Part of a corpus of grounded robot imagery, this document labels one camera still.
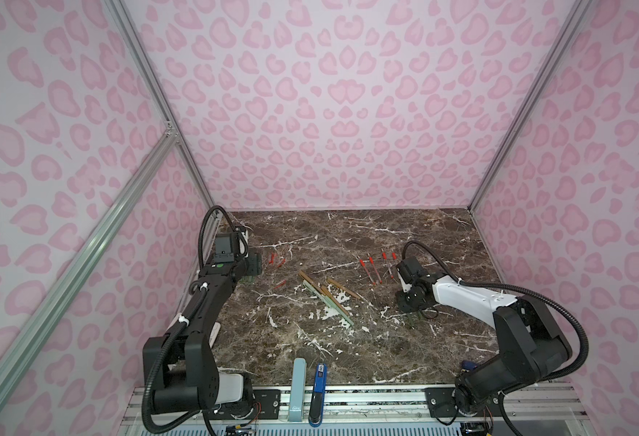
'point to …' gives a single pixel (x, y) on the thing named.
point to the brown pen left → (315, 284)
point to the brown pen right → (340, 285)
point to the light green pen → (320, 295)
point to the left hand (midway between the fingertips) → (248, 256)
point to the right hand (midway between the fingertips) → (405, 304)
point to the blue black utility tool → (317, 406)
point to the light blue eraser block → (298, 390)
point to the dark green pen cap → (250, 279)
